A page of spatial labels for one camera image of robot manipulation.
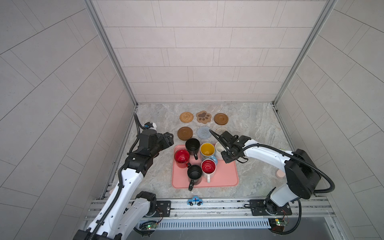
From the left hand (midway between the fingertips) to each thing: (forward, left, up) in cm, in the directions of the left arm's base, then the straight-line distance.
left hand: (171, 134), depth 76 cm
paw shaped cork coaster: (+27, -17, -20) cm, 37 cm away
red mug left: (-5, -4, -18) cm, 19 cm away
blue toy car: (-27, -12, -17) cm, 34 cm away
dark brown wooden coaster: (+13, -5, -19) cm, 24 cm away
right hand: (-6, -30, -18) cm, 35 cm away
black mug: (+1, -10, -15) cm, 18 cm away
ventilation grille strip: (-36, -22, -19) cm, 47 cm away
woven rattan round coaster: (+27, -4, -20) cm, 34 cm away
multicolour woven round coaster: (+16, -29, -20) cm, 39 cm away
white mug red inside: (-11, -19, -17) cm, 28 cm away
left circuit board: (-37, +6, -15) cm, 41 cm away
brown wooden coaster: (+26, -30, -21) cm, 45 cm away
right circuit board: (-36, -51, -19) cm, 65 cm away
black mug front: (-14, -12, -17) cm, 25 cm away
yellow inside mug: (-1, -19, -16) cm, 25 cm away
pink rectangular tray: (-15, -29, -18) cm, 37 cm away
